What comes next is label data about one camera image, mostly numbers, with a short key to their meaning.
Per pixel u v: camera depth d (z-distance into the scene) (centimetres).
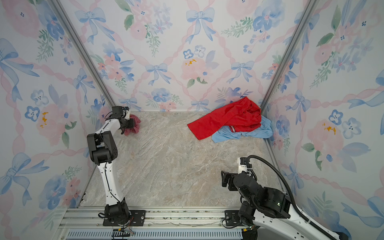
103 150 63
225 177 61
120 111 91
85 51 85
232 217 74
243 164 60
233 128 104
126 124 94
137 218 74
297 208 45
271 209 46
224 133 106
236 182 51
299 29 75
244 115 106
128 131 103
